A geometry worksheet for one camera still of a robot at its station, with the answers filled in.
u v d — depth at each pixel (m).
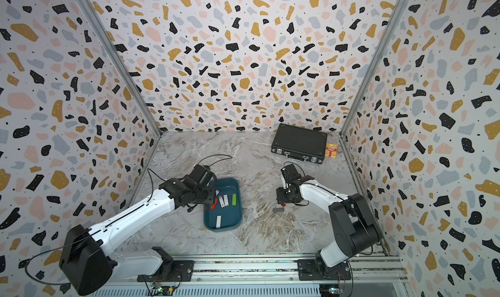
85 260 0.38
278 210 0.92
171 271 0.70
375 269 0.76
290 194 0.67
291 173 0.75
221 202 0.91
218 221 0.86
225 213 0.88
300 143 1.11
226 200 0.92
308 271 0.73
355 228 0.45
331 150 1.13
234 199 0.92
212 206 0.90
